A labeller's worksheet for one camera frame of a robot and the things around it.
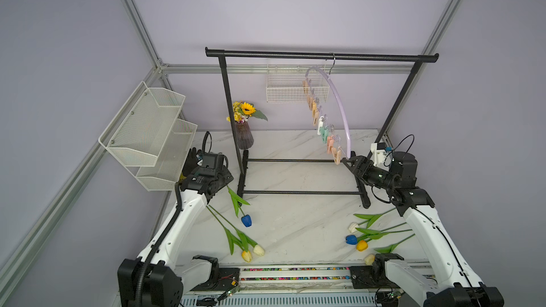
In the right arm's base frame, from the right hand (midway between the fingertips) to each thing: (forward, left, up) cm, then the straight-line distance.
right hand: (347, 167), depth 76 cm
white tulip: (-22, +34, -21) cm, 45 cm away
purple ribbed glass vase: (+31, +43, -14) cm, 55 cm away
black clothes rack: (+11, +42, -11) cm, 45 cm away
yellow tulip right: (-21, -6, -23) cm, 32 cm away
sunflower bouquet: (+30, +40, +3) cm, 50 cm away
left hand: (0, +46, -7) cm, 47 cm away
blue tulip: (-8, +41, -10) cm, 43 cm away
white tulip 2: (-10, -14, -24) cm, 29 cm away
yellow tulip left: (-24, +38, -21) cm, 49 cm away
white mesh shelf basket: (+11, +73, +6) cm, 74 cm away
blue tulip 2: (-16, -10, -23) cm, 30 cm away
